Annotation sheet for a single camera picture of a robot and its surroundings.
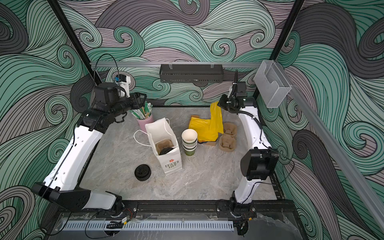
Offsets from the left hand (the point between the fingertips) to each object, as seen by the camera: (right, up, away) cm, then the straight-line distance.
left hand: (143, 93), depth 67 cm
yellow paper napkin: (+34, -20, +34) cm, 52 cm away
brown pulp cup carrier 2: (+46, -26, +28) cm, 60 cm away
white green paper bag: (+4, -18, +16) cm, 24 cm away
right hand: (+38, -2, +17) cm, 42 cm away
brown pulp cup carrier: (+3, -29, +27) cm, 40 cm away
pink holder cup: (-9, -14, +29) cm, 34 cm away
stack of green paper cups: (+21, -24, +12) cm, 35 cm away
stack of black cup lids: (-5, -42, +15) cm, 45 cm away
